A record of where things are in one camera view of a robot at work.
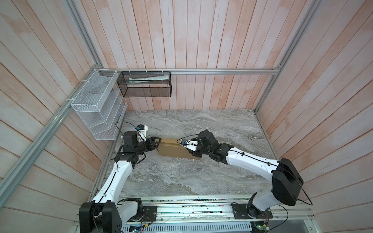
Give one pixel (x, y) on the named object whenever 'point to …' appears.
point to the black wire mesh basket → (145, 84)
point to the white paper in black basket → (138, 80)
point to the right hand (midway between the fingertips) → (189, 142)
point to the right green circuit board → (259, 226)
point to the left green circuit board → (134, 229)
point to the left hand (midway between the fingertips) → (158, 142)
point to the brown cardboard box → (171, 147)
